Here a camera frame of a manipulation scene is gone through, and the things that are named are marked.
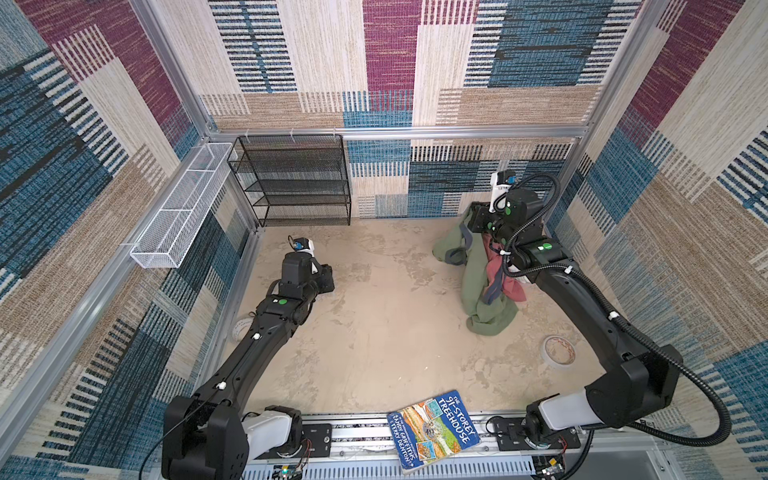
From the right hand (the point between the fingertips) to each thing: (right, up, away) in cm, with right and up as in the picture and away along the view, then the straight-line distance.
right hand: (473, 207), depth 77 cm
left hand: (-38, -15, +6) cm, 42 cm away
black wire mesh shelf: (-55, +15, +34) cm, 67 cm away
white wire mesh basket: (-73, -7, -5) cm, 73 cm away
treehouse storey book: (-11, -54, -4) cm, 55 cm away
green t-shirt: (-2, -10, +9) cm, 13 cm away
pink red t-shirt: (+14, -21, +11) cm, 28 cm away
